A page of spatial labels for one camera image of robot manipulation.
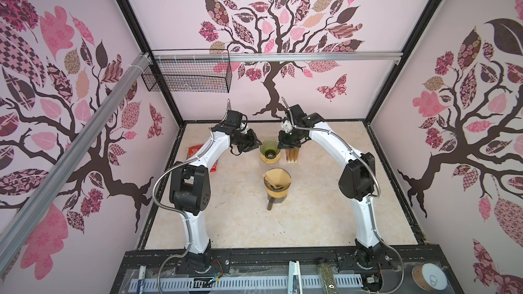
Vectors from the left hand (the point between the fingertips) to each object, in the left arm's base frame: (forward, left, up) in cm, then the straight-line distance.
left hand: (261, 145), depth 90 cm
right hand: (+1, -8, 0) cm, 8 cm away
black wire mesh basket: (+53, +46, +1) cm, 70 cm away
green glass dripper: (+1, -4, -6) cm, 7 cm away
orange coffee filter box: (+4, -15, -13) cm, 20 cm away
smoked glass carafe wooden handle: (-24, -4, -8) cm, 25 cm away
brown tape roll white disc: (-49, -57, -8) cm, 75 cm away
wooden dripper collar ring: (-21, -7, -6) cm, 23 cm away
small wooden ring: (-4, -2, -6) cm, 7 cm away
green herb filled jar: (-49, -23, -11) cm, 55 cm away
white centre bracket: (-46, -12, -12) cm, 49 cm away
